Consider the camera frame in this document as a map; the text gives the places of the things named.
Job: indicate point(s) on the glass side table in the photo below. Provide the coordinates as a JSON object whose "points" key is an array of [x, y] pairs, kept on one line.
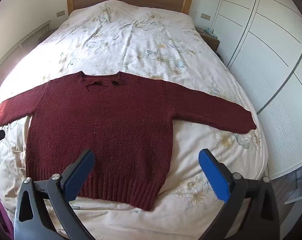
{"points": [[299, 192]]}

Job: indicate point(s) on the white sliding wardrobe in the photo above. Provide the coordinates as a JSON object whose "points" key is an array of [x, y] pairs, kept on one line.
{"points": [[273, 55]]}

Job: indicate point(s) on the white low wall cabinet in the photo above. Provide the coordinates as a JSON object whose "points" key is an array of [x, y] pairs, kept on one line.
{"points": [[18, 50]]}

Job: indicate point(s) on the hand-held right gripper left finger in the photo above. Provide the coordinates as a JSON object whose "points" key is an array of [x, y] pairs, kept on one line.
{"points": [[77, 177]]}

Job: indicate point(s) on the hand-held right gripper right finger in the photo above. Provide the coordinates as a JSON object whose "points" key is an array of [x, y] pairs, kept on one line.
{"points": [[214, 177]]}

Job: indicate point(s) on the dark red knit sweater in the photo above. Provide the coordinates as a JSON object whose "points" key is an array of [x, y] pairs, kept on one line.
{"points": [[103, 125]]}

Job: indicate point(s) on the small blue box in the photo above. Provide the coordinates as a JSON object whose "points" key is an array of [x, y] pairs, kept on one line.
{"points": [[211, 30]]}

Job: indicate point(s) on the beige wall socket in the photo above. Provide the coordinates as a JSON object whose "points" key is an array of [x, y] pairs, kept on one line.
{"points": [[60, 13], [205, 16]]}

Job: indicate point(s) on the wooden nightstand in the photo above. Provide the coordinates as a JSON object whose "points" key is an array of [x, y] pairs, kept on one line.
{"points": [[212, 41]]}

